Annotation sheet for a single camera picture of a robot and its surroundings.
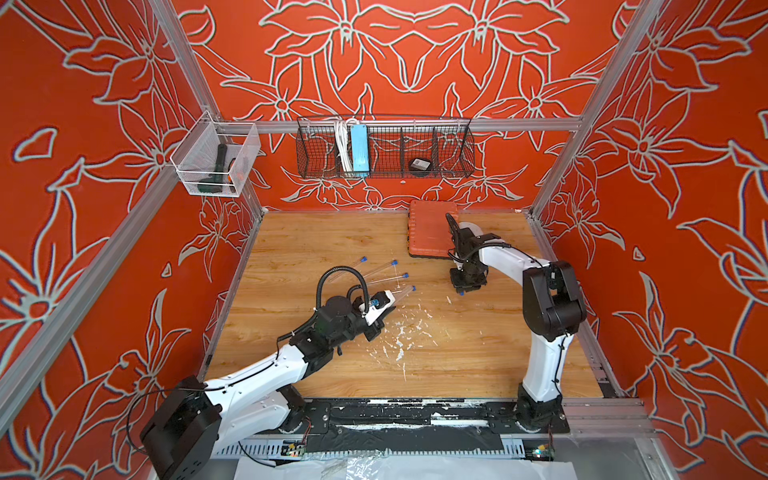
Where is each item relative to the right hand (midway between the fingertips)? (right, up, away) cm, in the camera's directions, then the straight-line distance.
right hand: (455, 288), depth 95 cm
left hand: (-22, -1, -19) cm, 29 cm away
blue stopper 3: (-16, +3, +5) cm, 17 cm away
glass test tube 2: (-24, +2, +5) cm, 25 cm away
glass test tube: (-25, +5, +8) cm, 27 cm away
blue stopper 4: (-13, 0, 0) cm, 13 cm away
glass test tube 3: (-17, -2, 0) cm, 18 cm away
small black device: (-11, +41, 0) cm, 42 cm away
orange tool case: (-7, +19, +11) cm, 23 cm away
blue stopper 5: (+2, -2, 0) cm, 3 cm away
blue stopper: (-19, +8, +8) cm, 22 cm away
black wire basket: (-18, +50, +12) cm, 54 cm away
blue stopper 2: (-30, +9, +9) cm, 33 cm away
